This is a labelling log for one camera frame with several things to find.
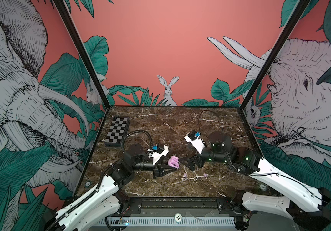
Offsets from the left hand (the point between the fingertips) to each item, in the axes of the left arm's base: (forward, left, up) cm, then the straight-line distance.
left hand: (174, 166), depth 62 cm
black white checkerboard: (+38, +38, -23) cm, 59 cm away
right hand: (+5, -4, +4) cm, 7 cm away
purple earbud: (+4, -7, -25) cm, 26 cm away
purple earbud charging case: (+2, 0, +1) cm, 2 cm away
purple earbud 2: (+4, -20, -26) cm, 33 cm away
